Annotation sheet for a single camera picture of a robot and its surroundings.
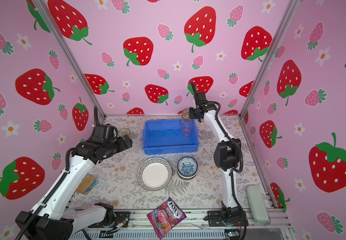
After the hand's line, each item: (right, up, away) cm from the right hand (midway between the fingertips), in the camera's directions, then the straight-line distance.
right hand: (192, 112), depth 96 cm
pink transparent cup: (-3, -8, +13) cm, 16 cm away
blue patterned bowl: (-4, -32, -10) cm, 34 cm away
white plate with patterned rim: (-23, -37, -9) cm, 45 cm away
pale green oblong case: (+32, -50, -19) cm, 62 cm away
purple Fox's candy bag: (-16, -54, -23) cm, 61 cm away
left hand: (-37, -18, -19) cm, 45 cm away
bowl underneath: (-5, -38, -15) cm, 41 cm away
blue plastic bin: (-18, -16, +11) cm, 27 cm away
